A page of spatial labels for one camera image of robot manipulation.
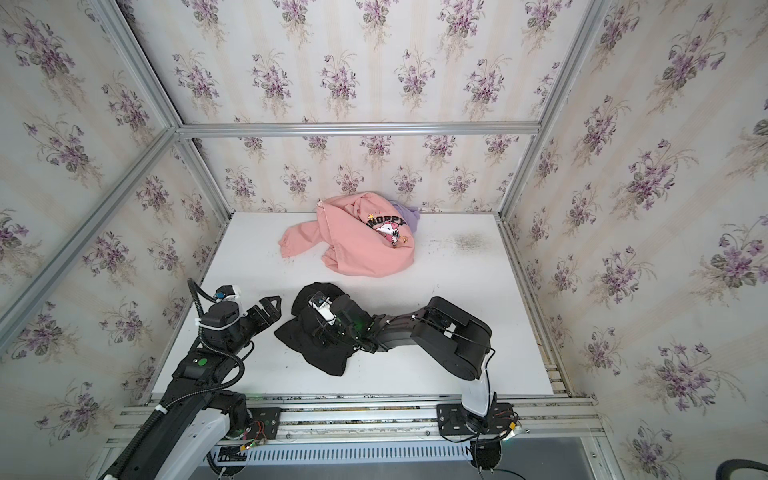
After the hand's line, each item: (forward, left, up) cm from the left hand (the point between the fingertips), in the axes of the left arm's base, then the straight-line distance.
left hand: (268, 301), depth 80 cm
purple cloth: (+43, -42, -8) cm, 61 cm away
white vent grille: (-32, -24, -14) cm, 43 cm away
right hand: (-1, -12, -9) cm, 15 cm away
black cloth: (-7, -9, -6) cm, 13 cm away
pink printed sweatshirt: (+30, -23, -5) cm, 38 cm away
